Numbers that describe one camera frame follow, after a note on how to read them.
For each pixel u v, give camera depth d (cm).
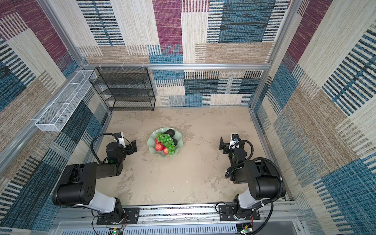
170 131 97
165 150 91
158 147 92
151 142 96
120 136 82
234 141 76
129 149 85
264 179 46
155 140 96
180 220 73
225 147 81
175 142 95
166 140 91
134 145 88
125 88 111
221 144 89
